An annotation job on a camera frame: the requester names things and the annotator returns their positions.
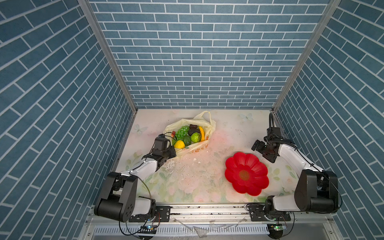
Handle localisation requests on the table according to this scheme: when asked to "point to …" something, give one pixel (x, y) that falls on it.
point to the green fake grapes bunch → (182, 132)
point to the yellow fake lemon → (179, 144)
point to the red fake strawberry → (173, 134)
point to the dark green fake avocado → (187, 140)
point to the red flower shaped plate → (247, 174)
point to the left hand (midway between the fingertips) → (174, 149)
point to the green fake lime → (195, 137)
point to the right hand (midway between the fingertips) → (257, 149)
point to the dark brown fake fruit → (193, 129)
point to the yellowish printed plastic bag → (204, 120)
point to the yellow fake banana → (202, 133)
